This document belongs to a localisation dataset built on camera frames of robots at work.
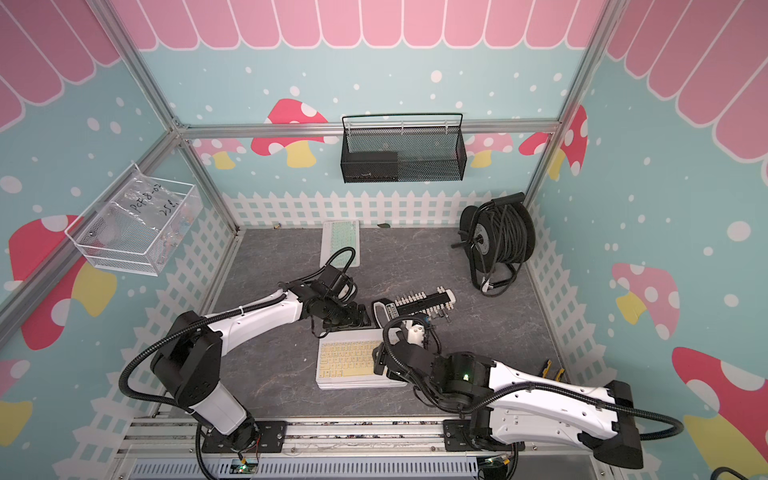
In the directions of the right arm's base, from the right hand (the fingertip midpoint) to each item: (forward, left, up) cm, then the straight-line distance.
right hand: (383, 359), depth 70 cm
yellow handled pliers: (+2, -49, -18) cm, 53 cm away
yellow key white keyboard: (+5, +11, -13) cm, 18 cm away
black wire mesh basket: (+61, -6, +19) cm, 64 cm away
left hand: (+12, +8, -10) cm, 18 cm away
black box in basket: (+58, +5, +14) cm, 60 cm away
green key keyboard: (+56, +20, -16) cm, 61 cm away
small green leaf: (+64, +1, -18) cm, 66 cm away
